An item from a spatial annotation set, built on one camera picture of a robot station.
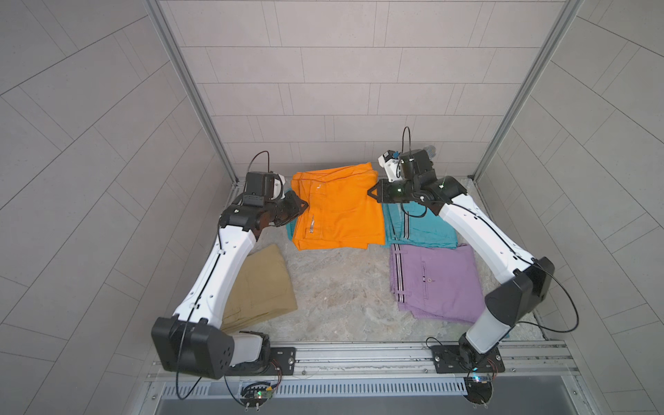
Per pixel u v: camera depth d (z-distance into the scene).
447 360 0.71
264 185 0.56
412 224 0.99
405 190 0.62
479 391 0.68
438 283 0.86
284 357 0.72
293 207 0.65
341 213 0.76
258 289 0.86
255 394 0.65
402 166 0.60
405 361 0.72
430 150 0.87
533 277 0.44
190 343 0.37
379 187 0.65
